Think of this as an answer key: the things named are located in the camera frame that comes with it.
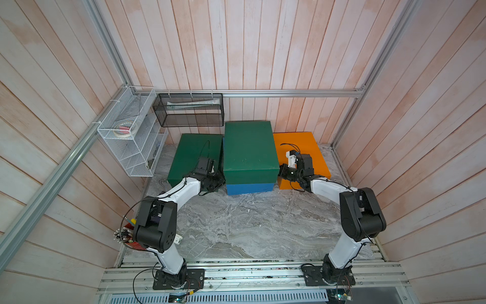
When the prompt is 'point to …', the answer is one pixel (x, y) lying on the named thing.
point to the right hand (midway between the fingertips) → (272, 168)
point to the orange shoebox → (305, 143)
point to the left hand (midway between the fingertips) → (227, 182)
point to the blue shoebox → (242, 189)
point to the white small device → (178, 239)
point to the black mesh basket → (190, 109)
